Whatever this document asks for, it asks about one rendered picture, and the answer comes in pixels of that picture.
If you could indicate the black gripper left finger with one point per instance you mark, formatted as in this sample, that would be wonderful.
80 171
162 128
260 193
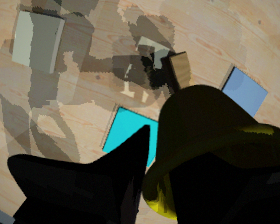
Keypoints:
109 186

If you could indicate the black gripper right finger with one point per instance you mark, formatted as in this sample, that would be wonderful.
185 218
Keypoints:
208 190

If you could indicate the yellow cup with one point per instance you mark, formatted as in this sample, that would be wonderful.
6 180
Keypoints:
199 119

